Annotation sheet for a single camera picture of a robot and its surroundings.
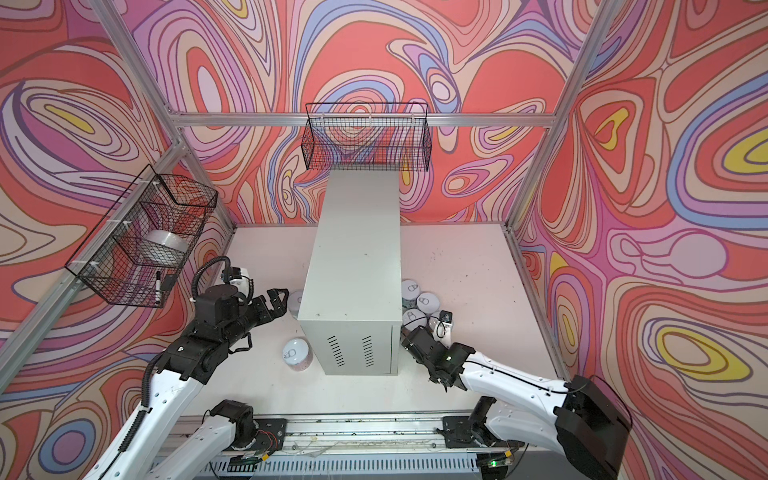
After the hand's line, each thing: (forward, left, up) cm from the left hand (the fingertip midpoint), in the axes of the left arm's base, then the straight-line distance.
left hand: (278, 294), depth 75 cm
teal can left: (-4, -6, +4) cm, 8 cm away
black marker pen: (0, +28, +4) cm, 28 cm away
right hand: (-8, -42, -19) cm, 46 cm away
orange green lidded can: (+1, -41, -16) cm, 44 cm away
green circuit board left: (-34, +8, -24) cm, 42 cm away
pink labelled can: (-9, -3, -16) cm, 19 cm away
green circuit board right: (-33, -55, -23) cm, 69 cm away
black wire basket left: (+5, +31, +11) cm, 34 cm away
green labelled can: (+7, -41, -16) cm, 44 cm away
